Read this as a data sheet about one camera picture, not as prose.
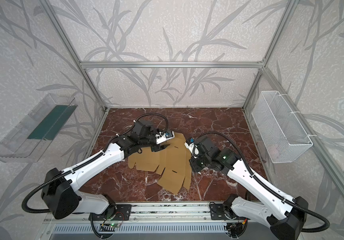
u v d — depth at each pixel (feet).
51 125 2.07
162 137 2.15
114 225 2.31
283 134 2.02
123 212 2.40
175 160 2.72
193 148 2.07
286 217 1.24
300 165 2.26
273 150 2.43
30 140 2.11
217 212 2.42
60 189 1.30
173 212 2.47
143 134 2.00
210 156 1.73
